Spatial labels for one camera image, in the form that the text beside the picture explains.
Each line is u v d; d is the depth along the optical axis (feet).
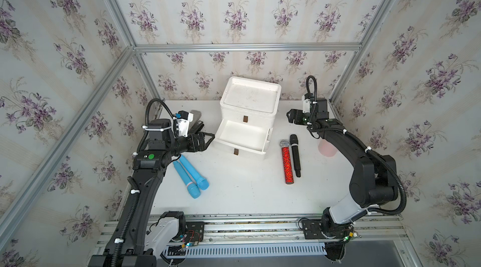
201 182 2.70
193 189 2.65
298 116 2.64
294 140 3.23
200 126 3.43
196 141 1.98
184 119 2.06
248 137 3.02
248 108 2.81
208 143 2.16
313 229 2.41
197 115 3.61
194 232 2.35
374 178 1.48
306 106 2.62
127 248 1.19
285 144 3.13
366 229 2.50
